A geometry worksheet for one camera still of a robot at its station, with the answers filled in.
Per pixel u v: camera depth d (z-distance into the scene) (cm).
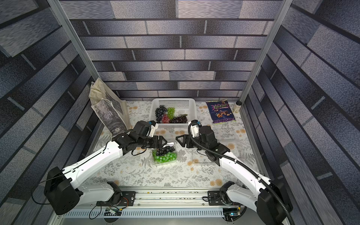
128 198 74
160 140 70
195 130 69
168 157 84
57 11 70
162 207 73
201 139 63
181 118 103
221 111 109
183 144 68
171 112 109
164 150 84
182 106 115
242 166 48
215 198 73
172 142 78
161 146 69
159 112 106
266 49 86
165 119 103
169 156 84
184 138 67
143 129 60
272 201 39
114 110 85
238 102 114
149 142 66
